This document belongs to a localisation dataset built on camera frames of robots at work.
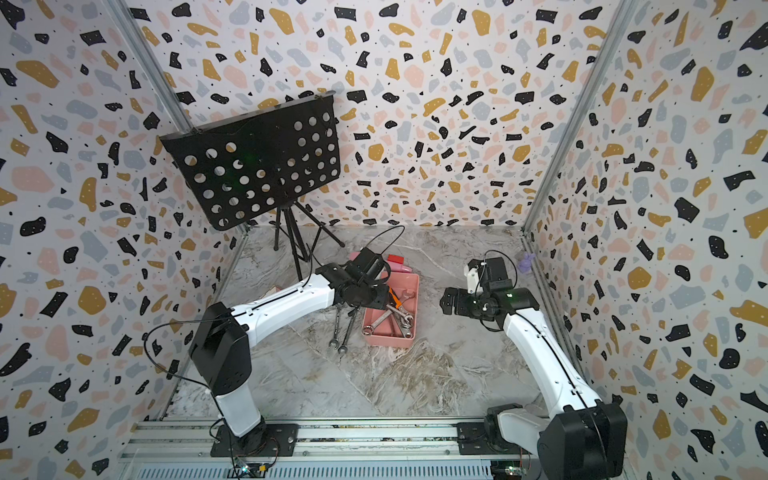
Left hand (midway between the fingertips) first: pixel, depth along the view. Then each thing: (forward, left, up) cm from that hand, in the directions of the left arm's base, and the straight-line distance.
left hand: (387, 298), depth 86 cm
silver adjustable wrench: (-5, -5, -8) cm, 11 cm away
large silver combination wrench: (-7, +5, -5) cm, 10 cm away
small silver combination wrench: (-8, +17, -13) cm, 22 cm away
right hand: (-4, -19, +3) cm, 20 cm away
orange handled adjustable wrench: (+4, -2, -8) cm, 9 cm away
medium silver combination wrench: (-9, +14, -13) cm, 21 cm away
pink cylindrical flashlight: (+29, +14, -15) cm, 36 cm away
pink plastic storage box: (-3, -3, -10) cm, 11 cm away
